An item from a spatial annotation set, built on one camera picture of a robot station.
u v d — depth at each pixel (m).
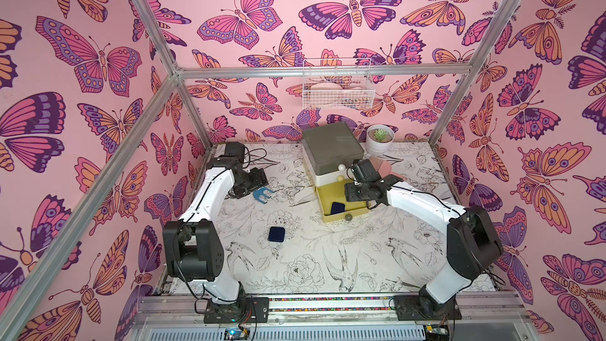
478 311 0.73
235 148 0.68
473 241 0.46
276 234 0.90
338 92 0.92
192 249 0.45
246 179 0.74
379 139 1.09
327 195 0.99
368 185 0.68
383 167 1.09
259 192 1.03
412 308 0.73
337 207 0.95
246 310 0.72
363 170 0.70
